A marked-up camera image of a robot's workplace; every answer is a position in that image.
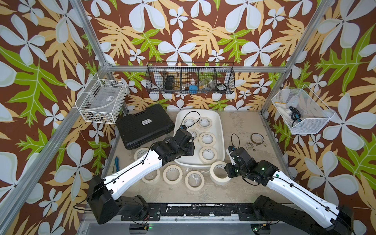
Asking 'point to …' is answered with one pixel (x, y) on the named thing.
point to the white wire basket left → (101, 100)
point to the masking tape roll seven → (173, 174)
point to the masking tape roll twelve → (218, 175)
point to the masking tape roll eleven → (208, 155)
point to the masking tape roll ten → (205, 144)
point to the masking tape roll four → (153, 180)
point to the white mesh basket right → (302, 111)
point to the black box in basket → (169, 82)
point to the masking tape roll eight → (194, 133)
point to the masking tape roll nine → (194, 180)
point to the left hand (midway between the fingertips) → (193, 145)
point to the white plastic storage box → (218, 129)
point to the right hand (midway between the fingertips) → (224, 167)
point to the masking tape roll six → (204, 123)
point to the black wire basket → (190, 77)
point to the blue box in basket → (193, 89)
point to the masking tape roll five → (188, 122)
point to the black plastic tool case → (137, 128)
